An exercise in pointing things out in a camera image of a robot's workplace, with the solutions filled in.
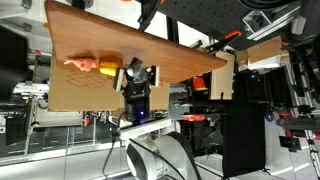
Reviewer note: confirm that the large brown cardboard sheet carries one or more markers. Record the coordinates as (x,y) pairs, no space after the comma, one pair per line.
(83,95)

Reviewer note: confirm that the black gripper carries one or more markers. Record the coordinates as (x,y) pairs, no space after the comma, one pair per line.
(136,90)

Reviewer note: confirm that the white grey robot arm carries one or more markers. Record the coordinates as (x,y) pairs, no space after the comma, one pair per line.
(160,153)

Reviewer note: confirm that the orange plastic object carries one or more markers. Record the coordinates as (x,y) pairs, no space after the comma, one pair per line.
(199,83)

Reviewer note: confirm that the white grey camera device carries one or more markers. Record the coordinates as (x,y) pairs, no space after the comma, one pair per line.
(261,19)

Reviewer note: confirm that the yellow orange toy block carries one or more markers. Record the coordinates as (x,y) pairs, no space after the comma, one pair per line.
(109,65)

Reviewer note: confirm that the light wooden panel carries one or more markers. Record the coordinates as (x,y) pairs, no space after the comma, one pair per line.
(222,76)

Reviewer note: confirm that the black perforated board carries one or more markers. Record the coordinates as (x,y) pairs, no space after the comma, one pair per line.
(203,15)

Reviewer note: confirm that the brown cardboard box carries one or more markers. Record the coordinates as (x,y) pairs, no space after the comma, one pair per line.
(265,53)

